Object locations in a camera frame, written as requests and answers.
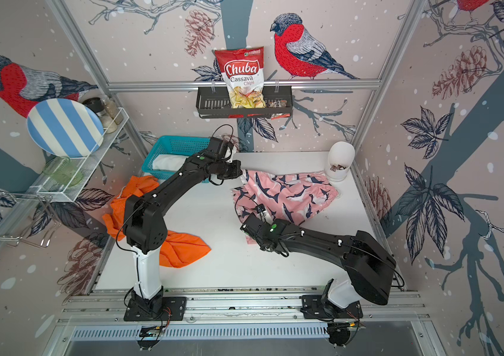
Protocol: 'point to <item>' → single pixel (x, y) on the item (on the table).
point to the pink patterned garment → (293, 197)
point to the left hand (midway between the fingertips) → (246, 167)
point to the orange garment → (178, 250)
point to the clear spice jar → (113, 110)
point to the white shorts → (172, 162)
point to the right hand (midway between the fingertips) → (271, 230)
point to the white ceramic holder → (340, 156)
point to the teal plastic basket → (173, 145)
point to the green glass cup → (64, 170)
